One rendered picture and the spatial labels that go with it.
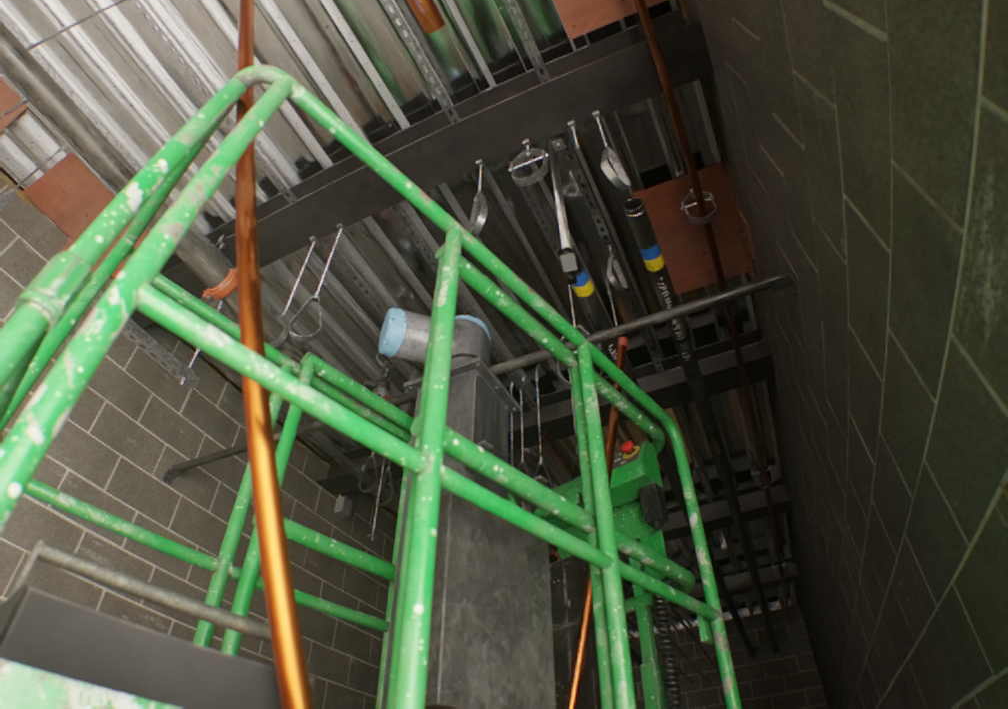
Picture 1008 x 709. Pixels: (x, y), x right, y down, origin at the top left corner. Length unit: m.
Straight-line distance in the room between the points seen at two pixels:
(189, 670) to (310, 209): 2.01
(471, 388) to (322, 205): 1.22
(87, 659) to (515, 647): 0.60
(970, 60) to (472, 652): 0.98
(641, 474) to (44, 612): 1.42
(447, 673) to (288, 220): 2.04
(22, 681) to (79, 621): 0.20
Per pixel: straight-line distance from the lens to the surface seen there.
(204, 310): 1.57
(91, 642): 0.72
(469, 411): 1.47
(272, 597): 0.74
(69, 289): 0.72
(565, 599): 1.62
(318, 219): 2.50
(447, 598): 0.89
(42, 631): 0.71
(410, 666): 0.71
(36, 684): 0.54
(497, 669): 0.94
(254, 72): 1.15
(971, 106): 0.80
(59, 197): 3.33
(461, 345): 1.69
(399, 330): 1.68
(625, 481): 1.72
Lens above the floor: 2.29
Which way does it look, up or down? 46 degrees up
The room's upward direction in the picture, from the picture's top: straight up
